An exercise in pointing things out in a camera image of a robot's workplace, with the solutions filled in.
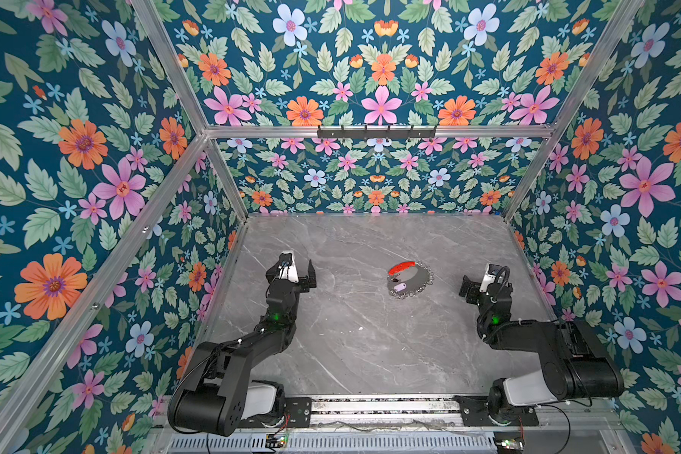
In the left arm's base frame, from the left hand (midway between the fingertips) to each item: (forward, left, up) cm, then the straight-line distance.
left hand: (296, 254), depth 84 cm
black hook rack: (+35, -27, +19) cm, 48 cm away
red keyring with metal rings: (-2, -39, -19) cm, 43 cm away
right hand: (-5, -59, -11) cm, 61 cm away
